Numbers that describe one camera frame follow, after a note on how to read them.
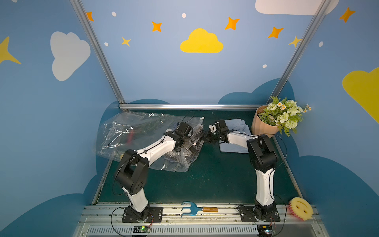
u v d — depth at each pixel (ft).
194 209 2.46
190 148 3.13
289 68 3.06
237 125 3.64
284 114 2.69
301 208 2.45
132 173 1.53
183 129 2.35
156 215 2.41
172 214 2.50
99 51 2.76
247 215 2.42
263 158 1.85
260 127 3.19
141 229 2.33
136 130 3.35
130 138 3.31
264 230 2.32
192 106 4.44
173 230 2.31
